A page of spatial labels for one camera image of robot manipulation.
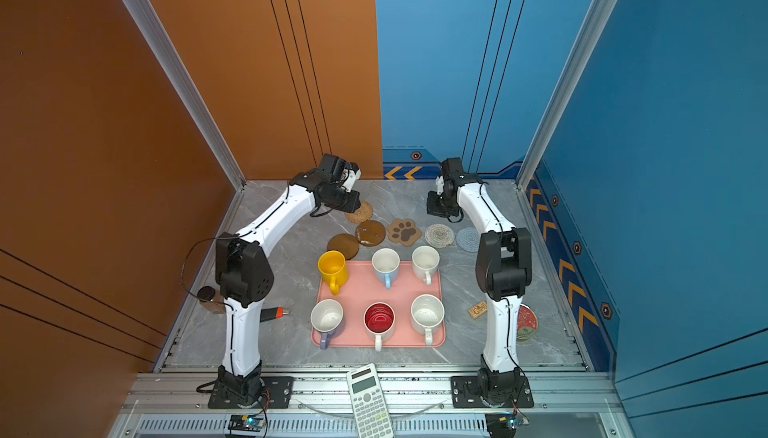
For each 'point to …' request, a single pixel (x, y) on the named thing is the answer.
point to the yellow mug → (333, 269)
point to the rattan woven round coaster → (361, 215)
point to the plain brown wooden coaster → (345, 243)
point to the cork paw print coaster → (403, 231)
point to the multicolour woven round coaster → (439, 236)
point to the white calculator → (369, 405)
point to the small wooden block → (478, 310)
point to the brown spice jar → (211, 299)
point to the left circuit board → (246, 423)
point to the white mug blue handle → (385, 264)
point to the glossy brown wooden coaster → (370, 233)
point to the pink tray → (361, 288)
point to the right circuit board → (503, 425)
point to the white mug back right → (425, 261)
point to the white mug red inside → (379, 317)
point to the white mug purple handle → (326, 316)
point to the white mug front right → (427, 313)
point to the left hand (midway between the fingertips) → (359, 201)
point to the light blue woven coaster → (468, 239)
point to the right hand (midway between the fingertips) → (430, 210)
